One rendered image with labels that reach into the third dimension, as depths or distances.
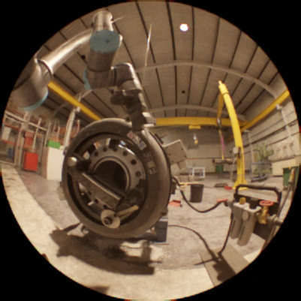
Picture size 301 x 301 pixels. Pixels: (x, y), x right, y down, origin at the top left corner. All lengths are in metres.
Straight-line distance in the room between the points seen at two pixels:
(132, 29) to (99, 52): 7.54
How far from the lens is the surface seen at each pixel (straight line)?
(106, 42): 0.32
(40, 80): 0.50
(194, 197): 2.22
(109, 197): 0.54
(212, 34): 8.64
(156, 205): 0.51
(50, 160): 4.35
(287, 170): 3.17
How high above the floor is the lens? 0.67
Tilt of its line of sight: 11 degrees up
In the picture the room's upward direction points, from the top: 2 degrees clockwise
